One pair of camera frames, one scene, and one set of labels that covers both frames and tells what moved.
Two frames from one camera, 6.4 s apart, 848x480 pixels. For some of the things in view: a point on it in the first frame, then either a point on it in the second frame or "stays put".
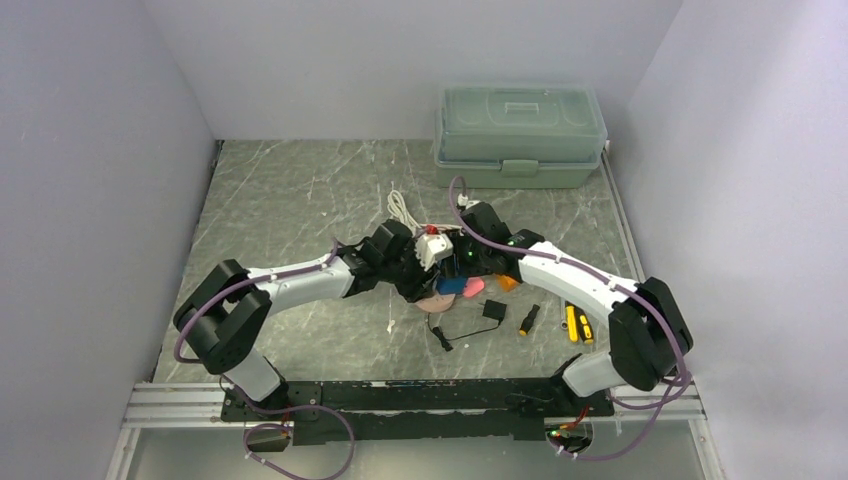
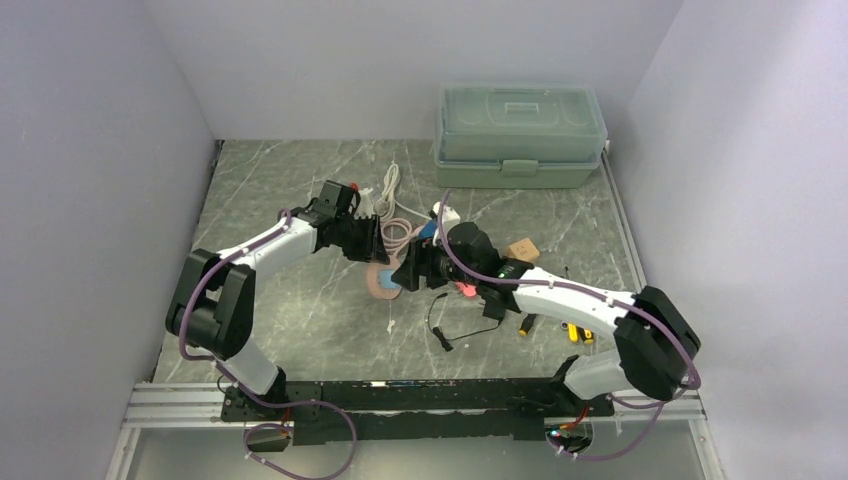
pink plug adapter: [473, 286] stays put
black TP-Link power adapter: [494, 309] stays put
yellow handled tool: [572, 324] stays put
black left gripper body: [408, 276] -> [346, 237]
